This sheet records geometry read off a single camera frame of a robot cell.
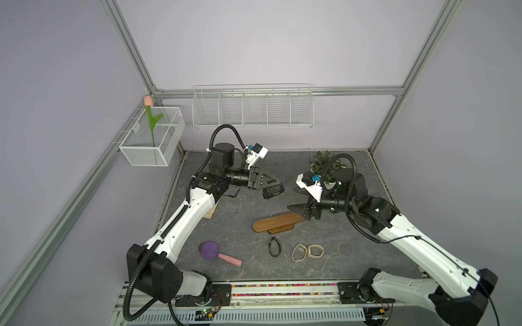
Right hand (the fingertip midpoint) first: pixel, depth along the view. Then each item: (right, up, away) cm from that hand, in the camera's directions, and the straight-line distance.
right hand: (292, 195), depth 66 cm
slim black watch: (-7, -24, +17) cm, 30 cm away
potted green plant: (+15, +11, +26) cm, 32 cm away
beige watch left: (+2, -27, +17) cm, 32 cm away
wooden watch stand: (-4, -14, +19) cm, 24 cm away
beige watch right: (+11, -24, +19) cm, 32 cm away
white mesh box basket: (-55, +22, +17) cm, 61 cm away
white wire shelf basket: (+1, +42, +39) cm, 58 cm away
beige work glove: (-36, -12, +28) cm, 47 cm away
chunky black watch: (-5, +3, -4) cm, 7 cm away
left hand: (-5, +4, -3) cm, 7 cm away
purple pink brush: (-32, -25, +17) cm, 44 cm away
